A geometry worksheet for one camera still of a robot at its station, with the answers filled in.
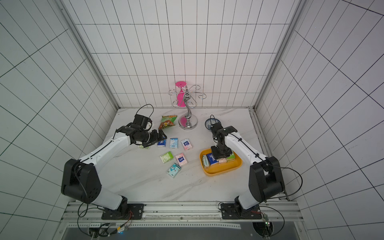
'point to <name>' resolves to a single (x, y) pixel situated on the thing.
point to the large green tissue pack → (141, 146)
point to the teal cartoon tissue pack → (174, 170)
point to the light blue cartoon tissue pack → (174, 143)
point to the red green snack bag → (167, 121)
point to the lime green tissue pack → (167, 157)
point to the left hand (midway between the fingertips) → (159, 142)
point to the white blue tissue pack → (186, 144)
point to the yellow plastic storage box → (217, 169)
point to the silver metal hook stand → (188, 121)
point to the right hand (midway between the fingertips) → (215, 156)
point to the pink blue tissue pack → (181, 159)
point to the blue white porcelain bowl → (209, 122)
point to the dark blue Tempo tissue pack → (162, 143)
